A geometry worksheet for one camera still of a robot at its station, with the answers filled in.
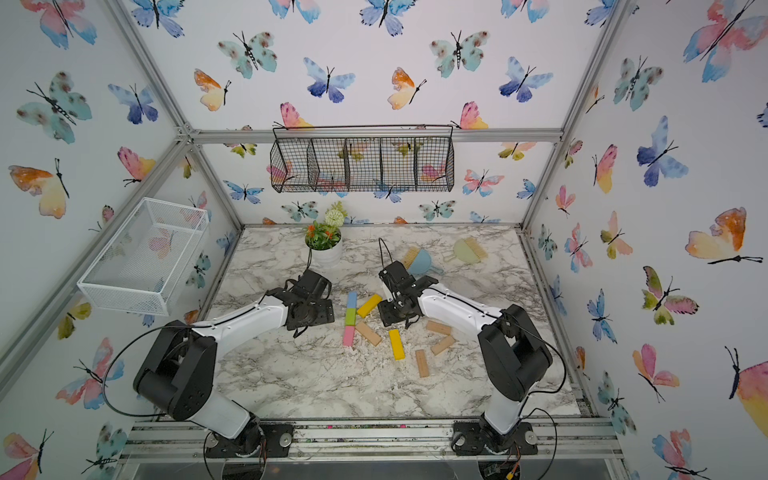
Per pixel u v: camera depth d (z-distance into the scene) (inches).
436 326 36.8
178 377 17.4
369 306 38.5
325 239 37.8
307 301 26.7
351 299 39.6
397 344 35.5
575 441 29.2
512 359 18.1
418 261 43.5
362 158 38.5
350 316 37.8
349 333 37.1
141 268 41.9
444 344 35.2
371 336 35.9
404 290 26.4
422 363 33.9
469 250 44.9
